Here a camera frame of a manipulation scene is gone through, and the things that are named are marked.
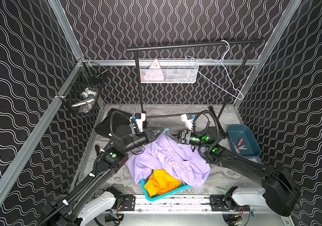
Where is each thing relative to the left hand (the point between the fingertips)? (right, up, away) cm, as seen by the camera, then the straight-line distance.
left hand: (163, 127), depth 63 cm
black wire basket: (-54, +21, +30) cm, 65 cm away
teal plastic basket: (-3, -34, +6) cm, 35 cm away
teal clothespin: (+1, -1, +2) cm, 3 cm away
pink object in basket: (-6, +33, +27) cm, 43 cm away
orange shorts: (-2, -31, +14) cm, 34 cm away
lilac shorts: (+14, -20, +12) cm, 28 cm away
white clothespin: (+53, -16, +32) cm, 64 cm away
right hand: (+2, -3, +1) cm, 3 cm away
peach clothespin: (+49, -16, +30) cm, 60 cm away
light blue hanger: (+12, -15, +17) cm, 26 cm away
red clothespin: (+53, -12, +34) cm, 64 cm away
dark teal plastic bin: (+54, -6, +41) cm, 68 cm away
